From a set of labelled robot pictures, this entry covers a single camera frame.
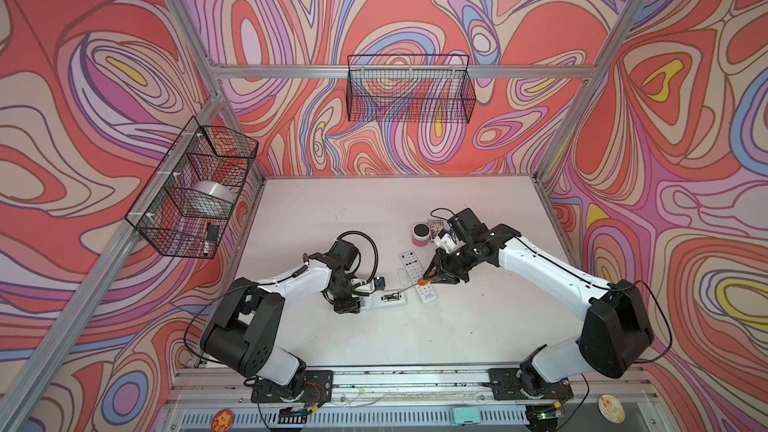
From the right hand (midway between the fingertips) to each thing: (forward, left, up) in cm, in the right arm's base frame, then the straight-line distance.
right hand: (429, 284), depth 78 cm
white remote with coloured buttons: (+11, +3, -10) cm, 16 cm away
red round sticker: (-27, +51, -11) cm, 59 cm away
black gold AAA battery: (+1, +10, -10) cm, 15 cm away
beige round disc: (-27, -42, -13) cm, 52 cm away
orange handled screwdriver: (+1, +2, 0) cm, 2 cm away
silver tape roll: (+14, +53, +21) cm, 59 cm away
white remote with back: (+1, +13, -10) cm, 17 cm away
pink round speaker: (+20, -1, -7) cm, 21 cm away
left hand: (+3, +21, -12) cm, 24 cm away
